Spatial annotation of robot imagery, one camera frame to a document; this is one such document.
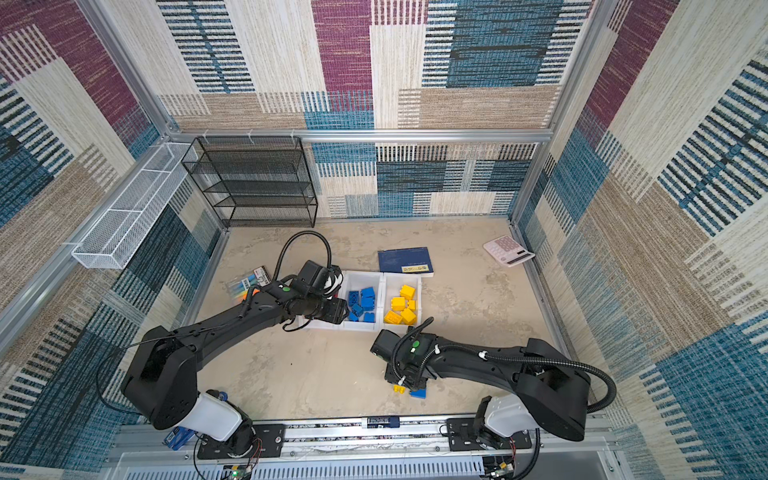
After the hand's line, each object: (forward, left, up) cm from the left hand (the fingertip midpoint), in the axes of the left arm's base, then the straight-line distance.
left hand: (341, 306), depth 86 cm
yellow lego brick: (-20, -16, -8) cm, 27 cm away
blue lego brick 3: (+2, -4, -7) cm, 8 cm away
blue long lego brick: (+7, -2, -7) cm, 11 cm away
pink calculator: (+25, -57, -7) cm, 62 cm away
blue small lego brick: (+1, -7, -9) cm, 11 cm away
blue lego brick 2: (+5, -7, -6) cm, 10 cm away
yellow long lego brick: (0, -14, -7) cm, 16 cm away
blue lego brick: (+9, -7, -6) cm, 13 cm away
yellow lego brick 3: (+5, -16, -7) cm, 18 cm away
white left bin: (-8, +5, +5) cm, 10 cm away
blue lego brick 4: (-21, -21, -10) cm, 32 cm away
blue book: (+23, -21, -8) cm, 32 cm away
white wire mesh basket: (+5, +52, +23) cm, 57 cm away
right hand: (-19, -16, -8) cm, 26 cm away
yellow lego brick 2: (0, -19, -7) cm, 20 cm away
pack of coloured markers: (+13, +37, -9) cm, 40 cm away
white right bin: (+10, -14, -5) cm, 18 cm away
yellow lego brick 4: (+8, -19, -6) cm, 22 cm away
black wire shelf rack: (+47, +33, +8) cm, 58 cm away
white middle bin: (+14, -3, -7) cm, 16 cm away
